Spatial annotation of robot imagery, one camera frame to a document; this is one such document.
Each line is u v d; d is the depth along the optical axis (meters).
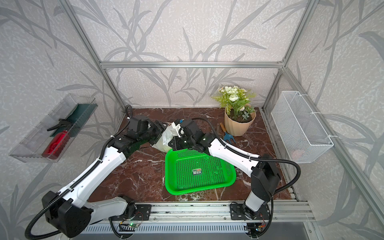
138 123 0.55
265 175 0.43
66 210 0.37
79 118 0.67
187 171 0.87
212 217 0.73
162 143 0.73
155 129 0.67
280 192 0.48
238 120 0.96
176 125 0.69
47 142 0.63
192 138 0.59
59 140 0.60
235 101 0.85
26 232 0.35
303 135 0.61
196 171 0.87
